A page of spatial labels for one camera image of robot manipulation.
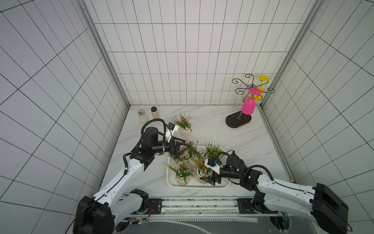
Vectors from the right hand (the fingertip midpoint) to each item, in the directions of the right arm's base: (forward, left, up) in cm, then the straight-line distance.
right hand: (202, 164), depth 77 cm
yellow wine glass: (+51, -38, +20) cm, 67 cm away
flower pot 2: (+7, -5, +2) cm, 9 cm away
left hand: (+5, +9, +11) cm, 15 cm away
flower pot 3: (-7, 0, +9) cm, 11 cm away
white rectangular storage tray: (-7, +4, -10) cm, 13 cm away
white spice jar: (+35, +44, -4) cm, 56 cm away
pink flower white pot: (+2, +12, +1) cm, 13 cm away
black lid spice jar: (+39, +35, -3) cm, 52 cm away
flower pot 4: (+26, +12, +2) cm, 29 cm away
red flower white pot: (+7, +5, -3) cm, 9 cm away
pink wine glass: (+36, -29, +10) cm, 47 cm away
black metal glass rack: (+40, -27, -9) cm, 49 cm away
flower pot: (-7, +9, +4) cm, 12 cm away
